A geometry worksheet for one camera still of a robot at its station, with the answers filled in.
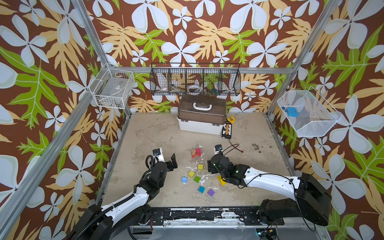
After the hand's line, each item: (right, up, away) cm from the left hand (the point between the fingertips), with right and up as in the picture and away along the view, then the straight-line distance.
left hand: (166, 154), depth 85 cm
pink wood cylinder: (+19, 0, +10) cm, 22 cm away
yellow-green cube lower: (+14, -12, +2) cm, 19 cm away
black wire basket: (+17, +48, +14) cm, 53 cm away
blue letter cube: (+10, -15, +1) cm, 18 cm away
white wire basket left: (-33, +39, +2) cm, 51 cm away
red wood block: (+16, -3, +10) cm, 19 cm away
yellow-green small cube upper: (+20, -9, +4) cm, 22 cm away
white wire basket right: (+80, +23, -2) cm, 83 cm away
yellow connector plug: (+46, +22, +30) cm, 59 cm away
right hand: (+25, -4, 0) cm, 26 cm away
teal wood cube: (+20, -20, -1) cm, 28 cm away
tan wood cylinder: (+16, 0, +9) cm, 18 cm away
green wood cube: (+18, -15, +2) cm, 23 cm away
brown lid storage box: (+21, +24, +9) cm, 33 cm away
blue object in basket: (+74, +25, +2) cm, 78 cm away
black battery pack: (+41, +13, +23) cm, 49 cm away
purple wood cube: (+25, -22, -2) cm, 33 cm away
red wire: (+48, -1, +14) cm, 50 cm away
